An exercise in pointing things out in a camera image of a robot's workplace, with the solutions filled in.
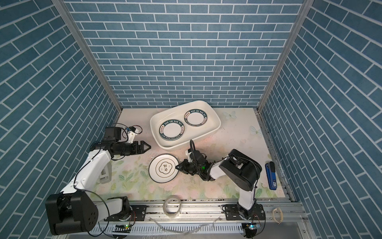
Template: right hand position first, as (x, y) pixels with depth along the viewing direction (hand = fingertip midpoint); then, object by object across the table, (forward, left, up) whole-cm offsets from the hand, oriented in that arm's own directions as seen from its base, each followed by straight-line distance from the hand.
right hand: (173, 166), depth 85 cm
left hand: (+6, +16, +11) cm, 20 cm away
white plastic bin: (+38, -22, -4) cm, 44 cm away
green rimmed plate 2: (+41, -9, -2) cm, 42 cm away
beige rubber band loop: (-16, -55, -3) cm, 57 cm away
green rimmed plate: (+28, +7, -3) cm, 29 cm away
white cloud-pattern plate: (-1, +7, -2) cm, 7 cm away
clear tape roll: (-19, -2, -6) cm, 20 cm away
